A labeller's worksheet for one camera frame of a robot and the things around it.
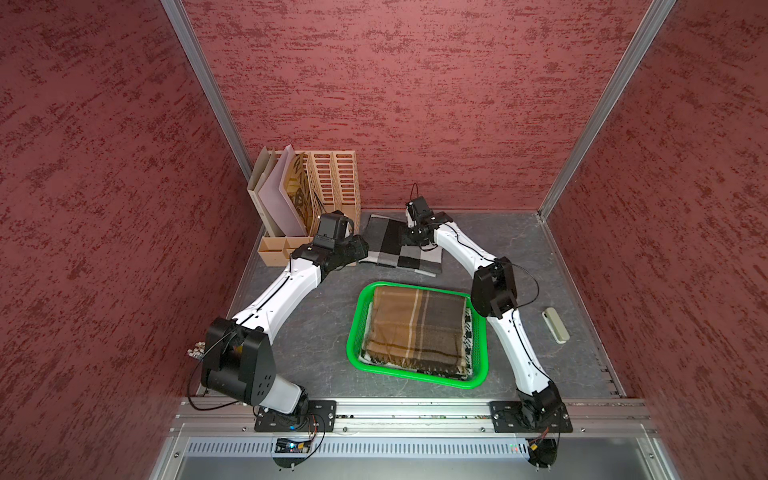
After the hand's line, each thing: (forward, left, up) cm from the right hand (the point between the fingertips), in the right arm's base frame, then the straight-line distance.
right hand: (406, 240), depth 105 cm
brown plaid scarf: (-34, -2, +2) cm, 34 cm away
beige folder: (+5, +45, +26) cm, 53 cm away
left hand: (-14, +14, +13) cm, 24 cm away
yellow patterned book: (+11, +37, +16) cm, 42 cm away
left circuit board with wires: (-59, +33, -6) cm, 68 cm away
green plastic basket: (-46, -17, +2) cm, 49 cm away
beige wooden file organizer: (+23, +27, +7) cm, 36 cm away
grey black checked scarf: (0, +6, -2) cm, 7 cm away
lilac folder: (0, +40, +20) cm, 45 cm away
